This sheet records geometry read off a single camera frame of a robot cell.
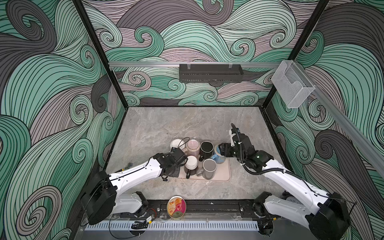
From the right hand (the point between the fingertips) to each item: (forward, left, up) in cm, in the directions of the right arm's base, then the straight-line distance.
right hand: (222, 146), depth 81 cm
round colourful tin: (-27, +25, -10) cm, 38 cm away
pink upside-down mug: (+1, +16, -3) cm, 16 cm away
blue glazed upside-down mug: (-3, +2, -6) cm, 8 cm away
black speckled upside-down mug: (+2, +8, -5) cm, 10 cm away
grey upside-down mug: (-7, +7, -10) cm, 14 cm away
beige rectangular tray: (-10, -1, -14) cm, 17 cm away
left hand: (-9, +27, -9) cm, 30 cm away
